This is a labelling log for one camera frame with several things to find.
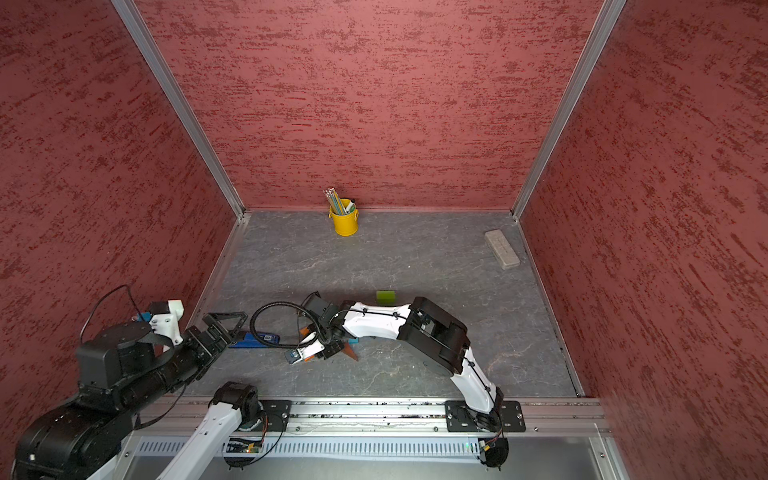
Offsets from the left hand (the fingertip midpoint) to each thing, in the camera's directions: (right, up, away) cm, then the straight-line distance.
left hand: (236, 337), depth 57 cm
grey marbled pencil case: (+71, +15, +49) cm, 88 cm away
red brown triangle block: (+18, -14, +27) cm, 35 cm away
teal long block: (+19, -11, +29) cm, 36 cm away
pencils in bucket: (+11, +31, +50) cm, 60 cm away
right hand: (+9, -13, +29) cm, 33 cm away
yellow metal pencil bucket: (+13, +24, +55) cm, 61 cm away
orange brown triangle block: (+5, -8, +29) cm, 30 cm away
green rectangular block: (+28, -1, +40) cm, 49 cm away
